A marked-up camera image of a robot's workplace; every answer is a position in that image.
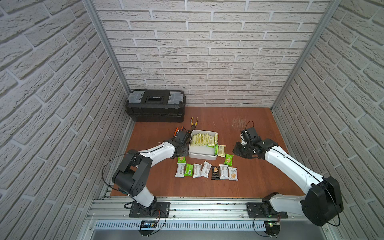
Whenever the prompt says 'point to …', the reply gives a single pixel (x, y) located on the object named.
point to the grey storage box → (202, 152)
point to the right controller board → (272, 228)
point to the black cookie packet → (215, 174)
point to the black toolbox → (156, 105)
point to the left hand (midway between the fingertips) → (183, 149)
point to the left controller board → (147, 224)
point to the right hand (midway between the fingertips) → (235, 151)
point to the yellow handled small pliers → (192, 125)
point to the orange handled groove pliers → (176, 131)
